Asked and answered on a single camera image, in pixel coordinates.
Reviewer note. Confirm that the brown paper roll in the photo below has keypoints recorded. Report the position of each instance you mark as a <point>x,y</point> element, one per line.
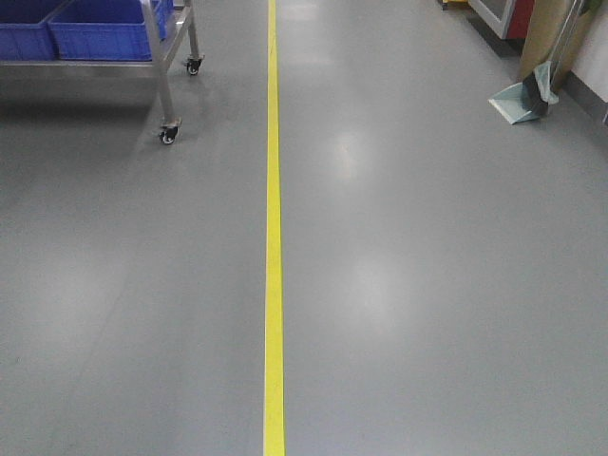
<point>537,38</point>

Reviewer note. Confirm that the red cabinet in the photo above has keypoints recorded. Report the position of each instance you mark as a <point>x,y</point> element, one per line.
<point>520,19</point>

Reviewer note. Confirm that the blue plastic bin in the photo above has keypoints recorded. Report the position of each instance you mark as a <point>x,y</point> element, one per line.
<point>100,40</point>
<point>24,43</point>

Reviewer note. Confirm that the steel rack on castors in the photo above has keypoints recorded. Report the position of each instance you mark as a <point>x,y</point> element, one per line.
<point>159,71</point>

